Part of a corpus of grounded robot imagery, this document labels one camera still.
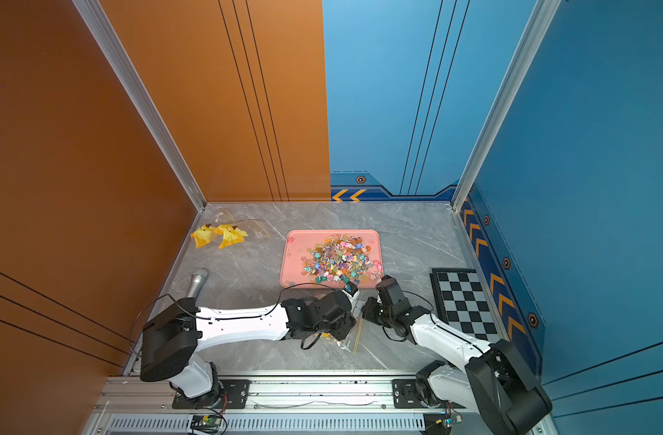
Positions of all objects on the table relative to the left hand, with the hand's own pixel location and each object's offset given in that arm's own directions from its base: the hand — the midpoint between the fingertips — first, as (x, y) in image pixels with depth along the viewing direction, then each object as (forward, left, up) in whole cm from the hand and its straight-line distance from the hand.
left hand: (353, 316), depth 80 cm
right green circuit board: (-25, -22, -7) cm, 34 cm away
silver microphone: (+14, +54, -5) cm, 56 cm away
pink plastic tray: (+22, +9, -3) cm, 24 cm away
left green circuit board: (-26, +40, -10) cm, 48 cm away
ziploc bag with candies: (+28, +43, +4) cm, 51 cm away
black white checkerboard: (+7, -35, -4) cm, 36 cm away
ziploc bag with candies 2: (-7, +3, -4) cm, 9 cm away
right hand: (+4, -3, -5) cm, 7 cm away
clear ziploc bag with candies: (+29, +55, +1) cm, 62 cm away
